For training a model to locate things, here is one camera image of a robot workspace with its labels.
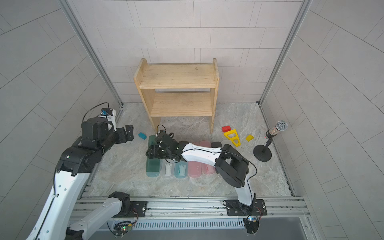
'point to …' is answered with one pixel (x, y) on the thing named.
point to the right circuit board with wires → (252, 224)
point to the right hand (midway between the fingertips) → (151, 154)
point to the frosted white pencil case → (167, 168)
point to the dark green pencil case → (152, 165)
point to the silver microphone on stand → (263, 153)
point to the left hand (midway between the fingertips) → (127, 125)
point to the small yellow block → (249, 137)
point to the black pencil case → (216, 144)
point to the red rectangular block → (226, 128)
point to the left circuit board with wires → (120, 228)
